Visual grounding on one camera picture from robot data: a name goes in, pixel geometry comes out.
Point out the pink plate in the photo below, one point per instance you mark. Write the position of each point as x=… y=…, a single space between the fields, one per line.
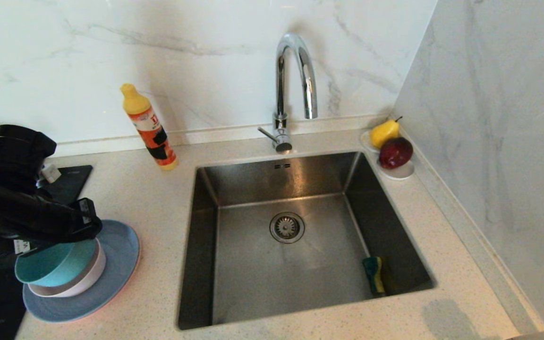
x=137 y=262

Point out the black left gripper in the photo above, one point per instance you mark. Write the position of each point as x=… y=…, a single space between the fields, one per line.
x=12 y=189

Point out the grey-blue plate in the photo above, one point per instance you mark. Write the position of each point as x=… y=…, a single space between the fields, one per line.
x=116 y=269

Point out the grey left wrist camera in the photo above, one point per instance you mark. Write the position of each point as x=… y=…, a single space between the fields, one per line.
x=50 y=173

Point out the stainless steel sink basin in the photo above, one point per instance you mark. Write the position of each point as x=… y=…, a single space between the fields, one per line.
x=253 y=293

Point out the small white dish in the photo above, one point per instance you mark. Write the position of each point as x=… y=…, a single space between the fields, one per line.
x=402 y=174

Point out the orange detergent bottle yellow cap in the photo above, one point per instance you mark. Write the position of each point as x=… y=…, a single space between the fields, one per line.
x=154 y=134

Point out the yellow green sponge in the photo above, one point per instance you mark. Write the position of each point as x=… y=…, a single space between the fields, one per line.
x=375 y=276

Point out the black induction cooktop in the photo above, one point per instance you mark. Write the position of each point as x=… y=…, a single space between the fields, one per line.
x=71 y=182

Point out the yellow pear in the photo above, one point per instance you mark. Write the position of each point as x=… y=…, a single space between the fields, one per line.
x=383 y=133

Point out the chrome gooseneck faucet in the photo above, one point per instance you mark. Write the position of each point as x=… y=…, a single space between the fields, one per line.
x=280 y=94

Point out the pale pink bowl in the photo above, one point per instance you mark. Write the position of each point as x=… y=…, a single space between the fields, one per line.
x=88 y=278

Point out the round metal drain strainer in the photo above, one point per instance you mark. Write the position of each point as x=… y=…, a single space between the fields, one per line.
x=287 y=227

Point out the dark red apple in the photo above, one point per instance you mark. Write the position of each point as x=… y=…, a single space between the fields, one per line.
x=395 y=153

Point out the teal bowl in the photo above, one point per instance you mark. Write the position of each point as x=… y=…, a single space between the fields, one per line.
x=55 y=267

